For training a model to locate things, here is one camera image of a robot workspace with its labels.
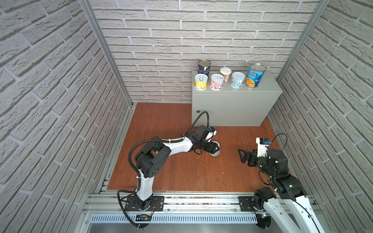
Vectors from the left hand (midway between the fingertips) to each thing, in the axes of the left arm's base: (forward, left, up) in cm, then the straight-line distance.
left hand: (215, 145), depth 89 cm
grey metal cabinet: (+18, -11, +16) cm, 27 cm away
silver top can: (-5, 0, -1) cm, 5 cm away
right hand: (-10, -13, +13) cm, 20 cm away
